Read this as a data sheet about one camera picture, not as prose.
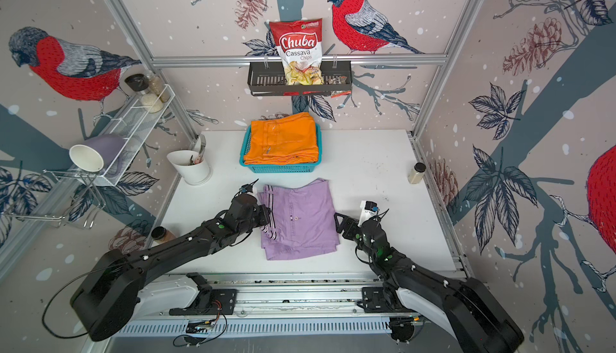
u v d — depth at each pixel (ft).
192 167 3.09
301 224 2.89
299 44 2.63
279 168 3.31
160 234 2.55
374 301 2.38
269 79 3.11
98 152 2.00
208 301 2.22
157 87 2.81
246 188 2.59
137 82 2.56
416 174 3.17
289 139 3.42
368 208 2.53
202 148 3.31
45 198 1.89
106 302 1.32
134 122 2.85
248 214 2.23
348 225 2.45
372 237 2.08
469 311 1.38
